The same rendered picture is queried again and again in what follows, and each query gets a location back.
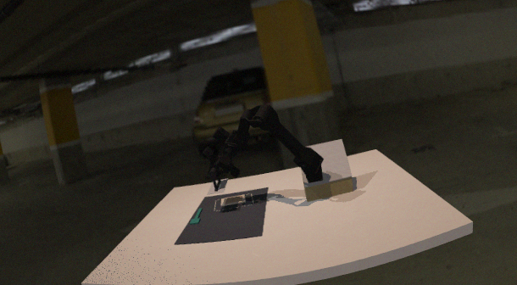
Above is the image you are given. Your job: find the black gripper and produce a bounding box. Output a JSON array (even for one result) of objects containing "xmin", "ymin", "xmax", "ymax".
[{"xmin": 203, "ymin": 146, "xmax": 240, "ymax": 178}]

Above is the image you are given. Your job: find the beige square tile with dark center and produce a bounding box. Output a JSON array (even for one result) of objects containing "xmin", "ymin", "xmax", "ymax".
[{"xmin": 220, "ymin": 194, "xmax": 246, "ymax": 207}]

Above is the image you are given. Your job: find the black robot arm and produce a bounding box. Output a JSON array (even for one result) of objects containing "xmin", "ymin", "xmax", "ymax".
[{"xmin": 213, "ymin": 104, "xmax": 323, "ymax": 182}]

